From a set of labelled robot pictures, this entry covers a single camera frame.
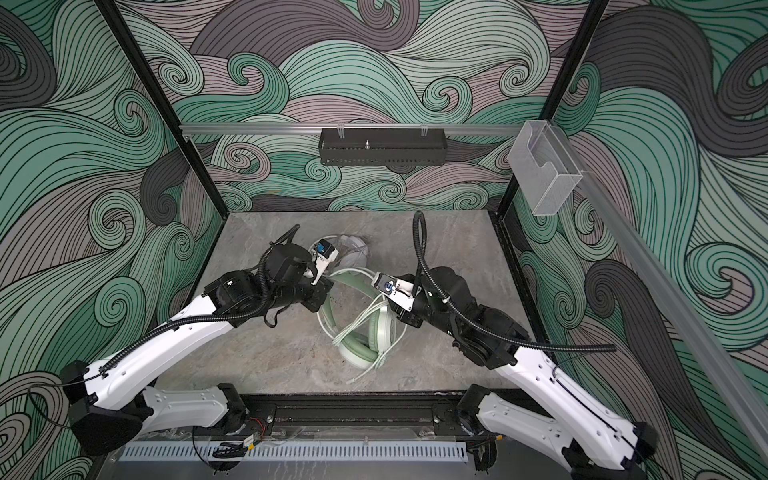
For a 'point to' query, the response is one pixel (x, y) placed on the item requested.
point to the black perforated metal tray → (382, 146)
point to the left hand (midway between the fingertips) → (333, 282)
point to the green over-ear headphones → (382, 324)
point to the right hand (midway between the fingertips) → (397, 282)
